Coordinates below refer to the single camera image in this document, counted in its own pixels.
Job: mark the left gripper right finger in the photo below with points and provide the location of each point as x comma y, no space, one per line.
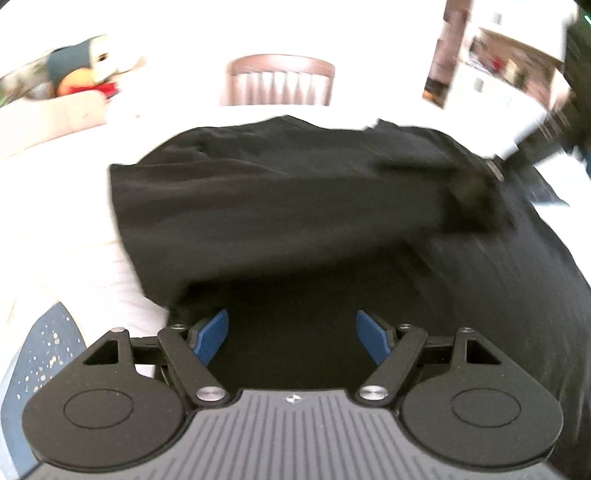
377,336

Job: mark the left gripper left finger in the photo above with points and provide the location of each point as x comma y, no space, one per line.
207,336

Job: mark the black long-sleeve shirt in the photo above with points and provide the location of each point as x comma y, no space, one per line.
293,229

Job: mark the blue speckled storage bag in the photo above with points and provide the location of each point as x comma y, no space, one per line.
53,341

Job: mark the brown wooden chair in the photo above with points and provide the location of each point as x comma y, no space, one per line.
280,79

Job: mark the teal orange plush toy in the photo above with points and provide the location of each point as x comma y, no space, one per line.
94,60

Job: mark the wooden wall shelf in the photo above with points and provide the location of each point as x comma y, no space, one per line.
532,71

